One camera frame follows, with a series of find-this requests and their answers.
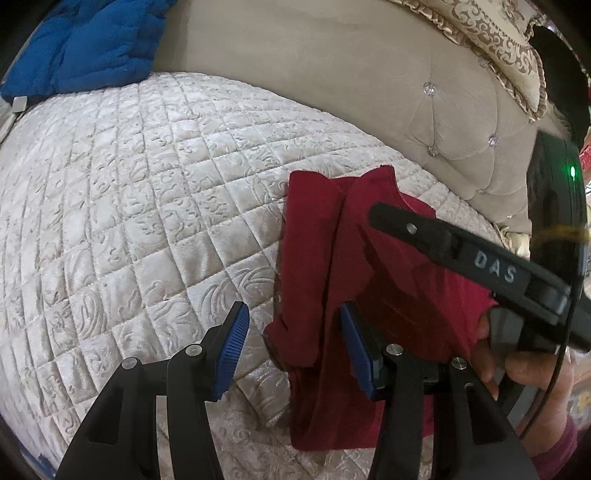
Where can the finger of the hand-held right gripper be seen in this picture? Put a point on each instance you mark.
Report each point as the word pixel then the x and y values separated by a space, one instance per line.
pixel 461 251

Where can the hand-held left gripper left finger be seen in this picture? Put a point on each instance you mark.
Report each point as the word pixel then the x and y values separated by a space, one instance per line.
pixel 231 350

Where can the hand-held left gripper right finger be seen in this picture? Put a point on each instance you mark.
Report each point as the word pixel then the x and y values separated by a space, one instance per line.
pixel 360 355

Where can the red sweater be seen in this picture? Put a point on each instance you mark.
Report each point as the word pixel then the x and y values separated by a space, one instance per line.
pixel 323 258

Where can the person's right forearm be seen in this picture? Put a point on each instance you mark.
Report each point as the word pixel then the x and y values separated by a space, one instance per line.
pixel 556 438

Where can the person's right hand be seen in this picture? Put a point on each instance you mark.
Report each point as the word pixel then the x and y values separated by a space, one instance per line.
pixel 535 387

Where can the cream crumpled cloth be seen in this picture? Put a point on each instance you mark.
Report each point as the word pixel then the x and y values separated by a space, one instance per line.
pixel 515 242

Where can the ornate fringed beige pillow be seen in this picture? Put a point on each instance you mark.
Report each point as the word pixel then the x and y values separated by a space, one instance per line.
pixel 498 41

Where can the cream quilted sofa cover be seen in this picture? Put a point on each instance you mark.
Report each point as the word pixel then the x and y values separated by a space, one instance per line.
pixel 138 207

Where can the beige tufted sofa backrest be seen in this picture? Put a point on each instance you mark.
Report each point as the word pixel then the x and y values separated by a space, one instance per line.
pixel 323 60

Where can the blue padded cushion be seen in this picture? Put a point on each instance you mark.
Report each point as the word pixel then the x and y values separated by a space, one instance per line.
pixel 83 46

